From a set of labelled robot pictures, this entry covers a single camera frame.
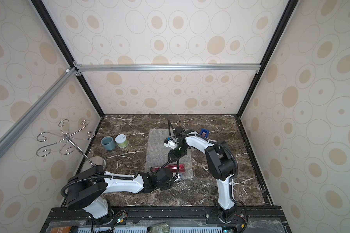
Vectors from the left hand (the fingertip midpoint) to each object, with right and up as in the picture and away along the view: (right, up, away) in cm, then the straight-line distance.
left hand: (175, 177), depth 85 cm
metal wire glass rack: (-45, +21, -24) cm, 55 cm away
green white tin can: (-36, +21, +13) cm, 44 cm away
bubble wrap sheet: (-12, +12, +12) cm, 21 cm away
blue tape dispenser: (+20, +26, +15) cm, 36 cm away
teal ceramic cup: (-46, +19, +13) cm, 51 cm away
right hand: (+2, +10, +7) cm, 12 cm away
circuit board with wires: (-27, -15, -12) cm, 33 cm away
